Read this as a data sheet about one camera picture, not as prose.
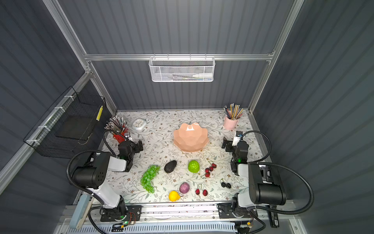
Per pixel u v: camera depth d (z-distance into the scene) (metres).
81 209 0.71
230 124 1.04
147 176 0.81
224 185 0.81
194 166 0.84
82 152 0.50
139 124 1.08
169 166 0.85
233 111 1.04
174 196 0.76
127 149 0.75
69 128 0.74
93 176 0.48
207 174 0.85
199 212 0.75
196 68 0.99
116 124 0.95
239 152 0.69
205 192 0.79
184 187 0.77
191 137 1.03
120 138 0.96
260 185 0.44
